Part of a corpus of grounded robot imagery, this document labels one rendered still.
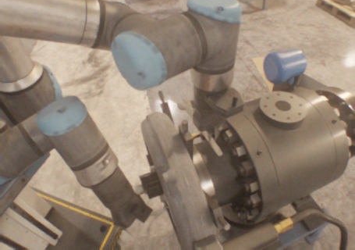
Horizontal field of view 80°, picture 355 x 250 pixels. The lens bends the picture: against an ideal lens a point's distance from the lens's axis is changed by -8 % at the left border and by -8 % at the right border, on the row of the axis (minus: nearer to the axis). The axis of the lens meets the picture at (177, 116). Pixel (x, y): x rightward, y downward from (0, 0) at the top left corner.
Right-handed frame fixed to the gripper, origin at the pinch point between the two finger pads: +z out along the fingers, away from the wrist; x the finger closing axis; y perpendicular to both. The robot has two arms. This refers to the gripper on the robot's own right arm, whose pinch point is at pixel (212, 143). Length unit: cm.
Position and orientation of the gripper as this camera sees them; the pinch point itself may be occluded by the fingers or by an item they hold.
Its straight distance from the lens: 62.7
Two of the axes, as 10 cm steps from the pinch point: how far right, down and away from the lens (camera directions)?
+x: -9.0, 3.6, -2.5
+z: 0.6, 6.6, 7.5
